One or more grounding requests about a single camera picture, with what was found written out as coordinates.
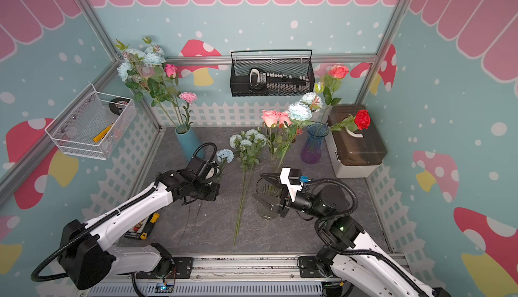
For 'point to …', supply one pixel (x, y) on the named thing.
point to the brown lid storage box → (355, 154)
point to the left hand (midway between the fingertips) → (216, 196)
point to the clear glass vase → (264, 187)
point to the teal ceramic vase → (188, 142)
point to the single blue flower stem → (185, 225)
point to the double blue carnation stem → (222, 155)
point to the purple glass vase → (312, 150)
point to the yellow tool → (102, 133)
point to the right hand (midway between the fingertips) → (259, 186)
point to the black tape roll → (117, 104)
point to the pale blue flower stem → (243, 147)
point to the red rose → (361, 120)
